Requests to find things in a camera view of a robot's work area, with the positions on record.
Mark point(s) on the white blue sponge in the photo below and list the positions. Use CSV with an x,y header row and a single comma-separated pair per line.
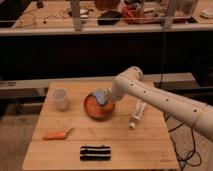
x,y
102,96

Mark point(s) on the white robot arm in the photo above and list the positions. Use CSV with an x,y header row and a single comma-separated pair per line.
x,y
192,113

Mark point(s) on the orange ceramic bowl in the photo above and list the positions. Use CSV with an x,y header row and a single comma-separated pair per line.
x,y
97,111

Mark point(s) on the clear plastic bottle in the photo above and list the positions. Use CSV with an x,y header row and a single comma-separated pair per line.
x,y
136,114

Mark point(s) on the white plastic cup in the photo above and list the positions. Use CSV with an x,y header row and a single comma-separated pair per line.
x,y
60,97

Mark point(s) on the black white striped cloth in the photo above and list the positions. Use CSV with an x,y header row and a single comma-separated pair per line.
x,y
92,153

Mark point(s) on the black object on bench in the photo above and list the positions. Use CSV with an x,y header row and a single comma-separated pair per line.
x,y
109,17

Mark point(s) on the orange toy carrot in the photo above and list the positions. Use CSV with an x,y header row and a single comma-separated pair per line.
x,y
57,135

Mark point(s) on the orange tool on bench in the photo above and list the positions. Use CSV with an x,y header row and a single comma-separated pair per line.
x,y
131,16

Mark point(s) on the brown round object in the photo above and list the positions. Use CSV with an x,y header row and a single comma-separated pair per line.
x,y
106,4

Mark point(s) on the wooden workbench shelf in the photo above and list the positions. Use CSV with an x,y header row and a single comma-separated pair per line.
x,y
54,17

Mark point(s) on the grey metal post left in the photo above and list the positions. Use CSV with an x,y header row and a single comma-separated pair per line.
x,y
75,9

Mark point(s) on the grey metal post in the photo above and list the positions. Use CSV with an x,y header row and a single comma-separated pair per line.
x,y
75,9
169,15

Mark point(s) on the grey metal post right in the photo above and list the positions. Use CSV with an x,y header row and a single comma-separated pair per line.
x,y
169,15

